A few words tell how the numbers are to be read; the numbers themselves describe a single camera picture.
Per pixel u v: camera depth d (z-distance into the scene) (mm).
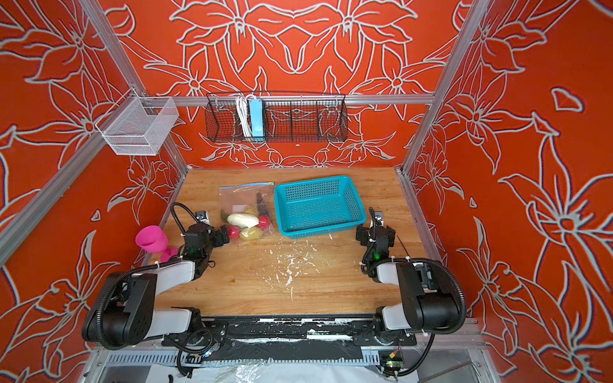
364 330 732
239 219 921
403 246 922
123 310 426
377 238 683
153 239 810
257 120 899
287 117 976
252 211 980
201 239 736
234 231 917
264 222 949
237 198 1096
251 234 899
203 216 798
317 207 1070
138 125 922
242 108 876
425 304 423
